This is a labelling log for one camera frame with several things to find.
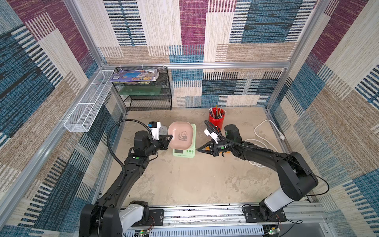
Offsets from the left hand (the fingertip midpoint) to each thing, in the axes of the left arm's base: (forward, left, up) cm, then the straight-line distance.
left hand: (172, 136), depth 80 cm
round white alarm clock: (-1, +4, +6) cm, 7 cm away
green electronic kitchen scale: (-8, -8, -4) cm, 12 cm away
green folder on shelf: (+34, +29, +4) cm, 45 cm away
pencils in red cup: (+24, -28, -9) cm, 38 cm away
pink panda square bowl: (0, -6, +1) cm, 6 cm away
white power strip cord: (+14, -74, -22) cm, 78 cm away
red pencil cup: (+18, -29, -11) cm, 36 cm away
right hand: (-6, -15, -5) cm, 17 cm away
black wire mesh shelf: (+44, +17, -9) cm, 48 cm away
